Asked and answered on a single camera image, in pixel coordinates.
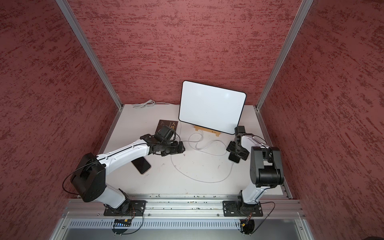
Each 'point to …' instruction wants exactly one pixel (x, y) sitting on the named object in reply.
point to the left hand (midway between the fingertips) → (178, 153)
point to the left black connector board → (122, 222)
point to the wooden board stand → (199, 128)
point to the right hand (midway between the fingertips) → (234, 154)
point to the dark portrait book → (171, 124)
